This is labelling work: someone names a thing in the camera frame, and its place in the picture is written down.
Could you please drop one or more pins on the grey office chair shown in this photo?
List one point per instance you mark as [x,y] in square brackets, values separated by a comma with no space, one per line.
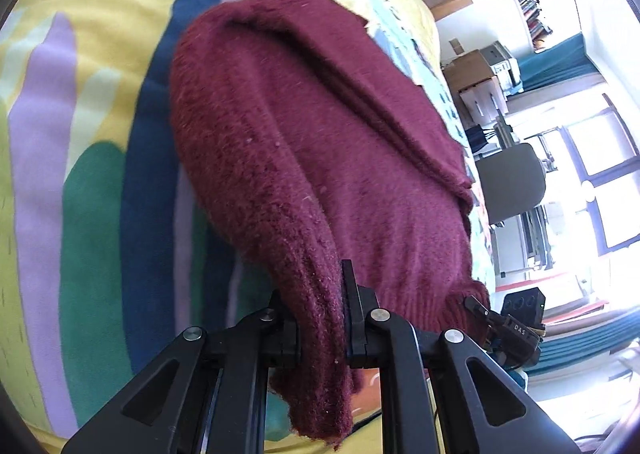
[513,182]

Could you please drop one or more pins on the yellow dinosaur bed cover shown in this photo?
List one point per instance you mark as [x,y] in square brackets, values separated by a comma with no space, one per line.
[105,256]

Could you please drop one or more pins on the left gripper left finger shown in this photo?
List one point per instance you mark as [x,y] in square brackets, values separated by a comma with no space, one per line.
[204,393]

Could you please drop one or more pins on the grey printer on cabinet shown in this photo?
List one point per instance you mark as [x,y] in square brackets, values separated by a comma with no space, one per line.
[505,68]

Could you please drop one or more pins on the maroon knit sweater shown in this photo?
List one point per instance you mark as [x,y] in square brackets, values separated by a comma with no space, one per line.
[306,146]

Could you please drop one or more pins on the wooden drawer cabinet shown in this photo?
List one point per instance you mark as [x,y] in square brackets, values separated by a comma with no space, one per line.
[475,89]

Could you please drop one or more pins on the teal curtain right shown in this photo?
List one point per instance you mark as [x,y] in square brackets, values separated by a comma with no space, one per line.
[564,61]

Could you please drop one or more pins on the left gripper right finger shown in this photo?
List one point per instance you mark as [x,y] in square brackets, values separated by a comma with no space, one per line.
[441,392]

